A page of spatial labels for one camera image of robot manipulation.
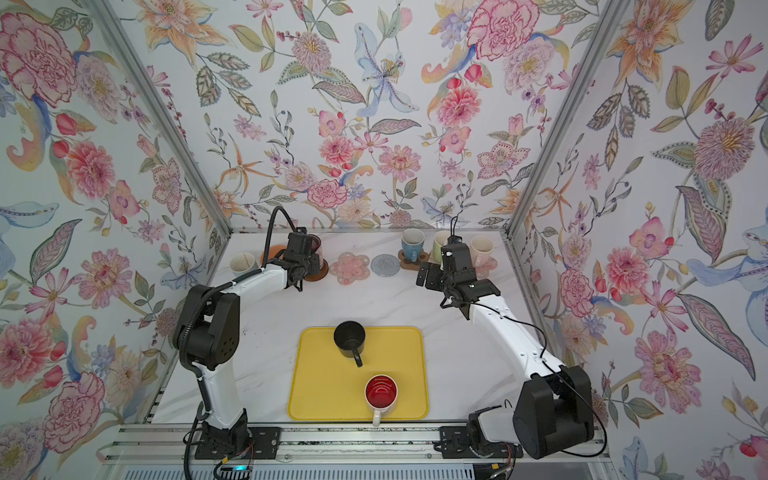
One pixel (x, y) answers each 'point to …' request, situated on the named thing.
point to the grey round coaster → (385, 265)
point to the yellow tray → (324, 385)
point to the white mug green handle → (440, 239)
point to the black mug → (349, 336)
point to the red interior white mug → (380, 393)
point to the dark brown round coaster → (322, 274)
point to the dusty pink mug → (316, 248)
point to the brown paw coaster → (412, 265)
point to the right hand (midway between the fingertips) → (434, 270)
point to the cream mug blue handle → (241, 262)
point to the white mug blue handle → (413, 240)
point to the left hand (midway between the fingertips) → (314, 259)
